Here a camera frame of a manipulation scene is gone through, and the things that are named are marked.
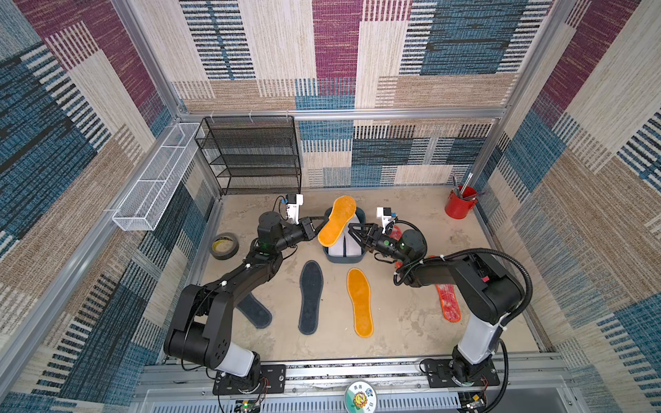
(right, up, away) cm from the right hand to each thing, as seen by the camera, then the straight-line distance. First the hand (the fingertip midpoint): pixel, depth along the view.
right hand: (350, 231), depth 83 cm
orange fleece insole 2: (+3, -21, +7) cm, 22 cm away
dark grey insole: (-30, -27, +2) cm, 41 cm away
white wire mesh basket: (-57, +7, -12) cm, 59 cm away
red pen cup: (+45, +11, +21) cm, 51 cm away
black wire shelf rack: (-39, +30, +27) cm, 57 cm away
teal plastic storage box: (-1, -11, +14) cm, 18 cm away
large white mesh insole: (-4, -8, +17) cm, 19 cm away
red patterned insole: (+15, -1, +1) cm, 15 cm away
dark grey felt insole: (-13, -22, +7) cm, 26 cm away
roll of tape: (-45, -10, +16) cm, 49 cm away
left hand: (-6, +4, -3) cm, 8 cm away
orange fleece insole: (-3, +6, +1) cm, 7 cm away
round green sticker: (+1, -39, -19) cm, 44 cm away
